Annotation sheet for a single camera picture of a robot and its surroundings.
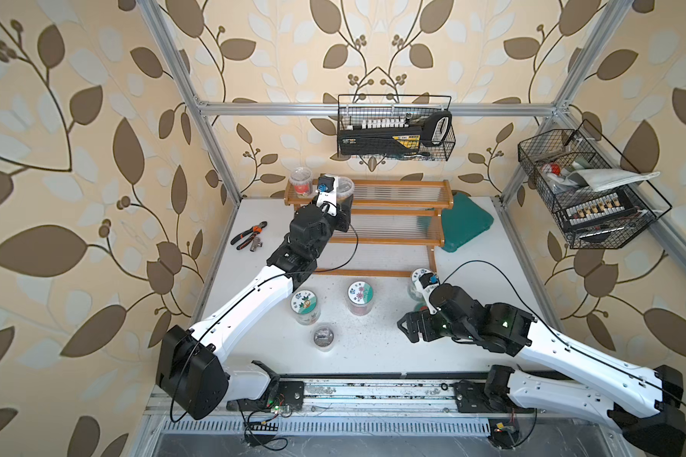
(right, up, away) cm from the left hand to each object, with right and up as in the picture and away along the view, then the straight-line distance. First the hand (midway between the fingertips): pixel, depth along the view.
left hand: (346, 192), depth 71 cm
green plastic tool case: (+47, -7, +43) cm, 64 cm away
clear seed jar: (-7, -40, +9) cm, 42 cm away
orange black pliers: (-36, -10, +37) cm, 53 cm away
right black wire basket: (+60, +12, +13) cm, 63 cm away
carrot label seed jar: (-12, -32, +11) cm, 36 cm away
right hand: (+17, -33, +1) cm, 37 cm away
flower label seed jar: (+4, -30, +13) cm, 33 cm away
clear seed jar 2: (-12, +4, +7) cm, 15 cm away
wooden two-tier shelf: (+18, -9, +40) cm, 45 cm away
